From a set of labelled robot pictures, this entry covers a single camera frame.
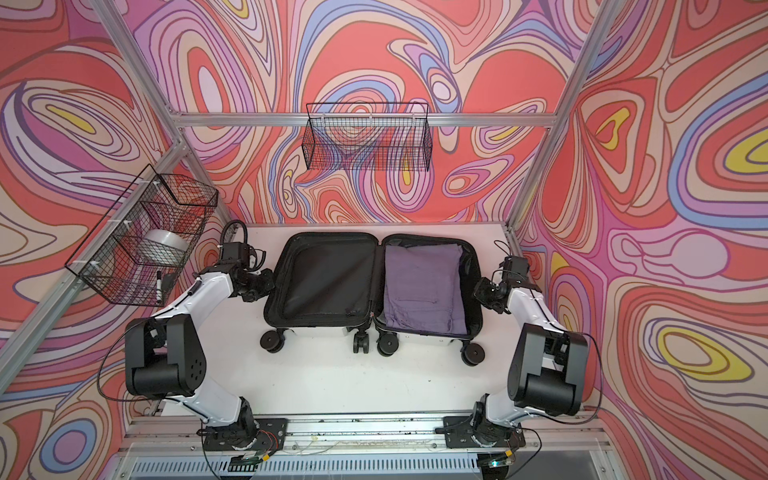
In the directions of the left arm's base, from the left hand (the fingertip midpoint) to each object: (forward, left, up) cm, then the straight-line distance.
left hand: (278, 283), depth 93 cm
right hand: (-5, -62, -2) cm, 62 cm away
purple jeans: (-2, -46, 0) cm, 46 cm away
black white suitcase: (0, -18, 0) cm, 18 cm away
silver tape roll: (-6, +19, +24) cm, 32 cm away
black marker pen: (-12, +22, +17) cm, 30 cm away
